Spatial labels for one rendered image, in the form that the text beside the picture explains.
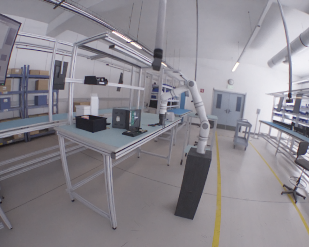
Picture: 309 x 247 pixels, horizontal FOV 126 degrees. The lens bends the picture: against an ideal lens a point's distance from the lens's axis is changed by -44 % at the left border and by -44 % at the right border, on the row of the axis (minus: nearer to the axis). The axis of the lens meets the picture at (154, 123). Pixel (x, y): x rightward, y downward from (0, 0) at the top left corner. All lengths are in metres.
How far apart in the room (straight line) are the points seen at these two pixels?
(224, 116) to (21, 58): 9.05
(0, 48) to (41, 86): 3.53
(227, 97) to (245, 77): 1.54
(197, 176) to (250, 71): 7.38
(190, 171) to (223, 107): 6.66
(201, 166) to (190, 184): 0.23
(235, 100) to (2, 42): 8.19
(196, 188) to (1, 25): 2.20
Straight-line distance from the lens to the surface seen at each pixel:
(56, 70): 2.88
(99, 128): 1.38
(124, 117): 1.47
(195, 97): 1.35
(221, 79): 7.91
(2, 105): 4.38
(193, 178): 1.47
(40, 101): 4.69
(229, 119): 7.96
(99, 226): 1.71
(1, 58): 1.29
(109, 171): 1.13
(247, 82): 8.12
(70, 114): 1.68
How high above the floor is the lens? 1.36
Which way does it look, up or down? 11 degrees down
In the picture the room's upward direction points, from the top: 5 degrees clockwise
